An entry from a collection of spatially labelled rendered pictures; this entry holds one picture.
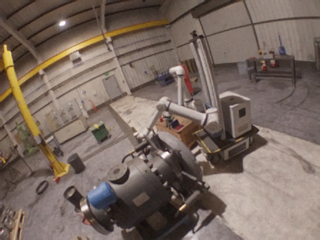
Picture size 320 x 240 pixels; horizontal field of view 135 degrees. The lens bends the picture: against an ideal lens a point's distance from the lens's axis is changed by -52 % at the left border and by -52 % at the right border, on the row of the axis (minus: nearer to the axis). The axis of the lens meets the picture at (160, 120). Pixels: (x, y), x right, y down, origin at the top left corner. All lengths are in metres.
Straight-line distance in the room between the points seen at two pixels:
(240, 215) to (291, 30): 8.32
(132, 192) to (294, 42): 8.80
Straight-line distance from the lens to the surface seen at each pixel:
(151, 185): 1.15
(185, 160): 1.15
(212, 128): 1.50
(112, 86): 11.76
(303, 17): 8.64
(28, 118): 4.30
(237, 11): 9.67
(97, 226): 1.32
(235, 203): 1.78
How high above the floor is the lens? 1.60
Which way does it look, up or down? 23 degrees down
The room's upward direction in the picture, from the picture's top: 21 degrees counter-clockwise
